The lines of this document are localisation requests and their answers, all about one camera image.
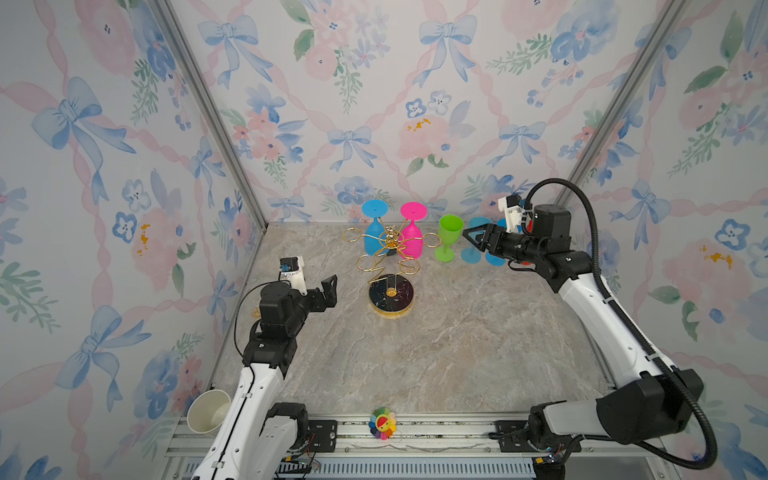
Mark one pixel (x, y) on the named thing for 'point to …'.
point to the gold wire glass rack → (390, 296)
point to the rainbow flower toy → (382, 423)
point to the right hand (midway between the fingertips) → (470, 234)
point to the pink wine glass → (411, 236)
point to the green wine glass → (450, 228)
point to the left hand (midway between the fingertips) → (320, 275)
